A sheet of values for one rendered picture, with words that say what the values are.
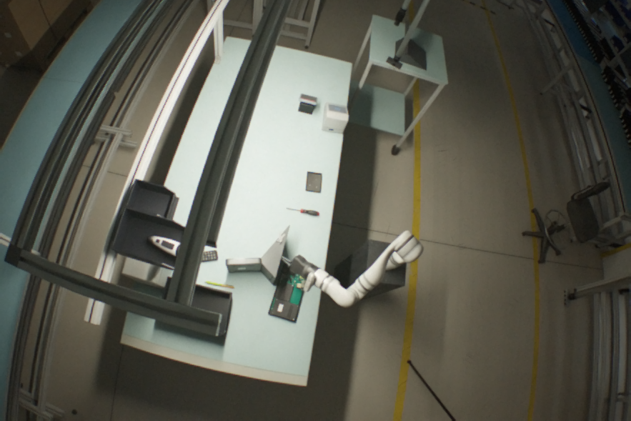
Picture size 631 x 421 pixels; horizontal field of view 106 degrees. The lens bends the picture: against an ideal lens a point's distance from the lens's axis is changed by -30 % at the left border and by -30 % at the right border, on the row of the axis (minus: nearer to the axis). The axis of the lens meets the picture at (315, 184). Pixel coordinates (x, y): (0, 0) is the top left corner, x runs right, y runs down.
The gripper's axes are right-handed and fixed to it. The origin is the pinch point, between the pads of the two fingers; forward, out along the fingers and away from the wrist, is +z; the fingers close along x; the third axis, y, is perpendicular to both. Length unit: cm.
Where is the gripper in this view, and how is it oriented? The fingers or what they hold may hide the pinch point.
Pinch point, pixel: (279, 256)
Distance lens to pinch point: 149.1
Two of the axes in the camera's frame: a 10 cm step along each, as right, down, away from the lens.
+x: 2.9, -9.0, -3.2
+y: 5.5, -1.2, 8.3
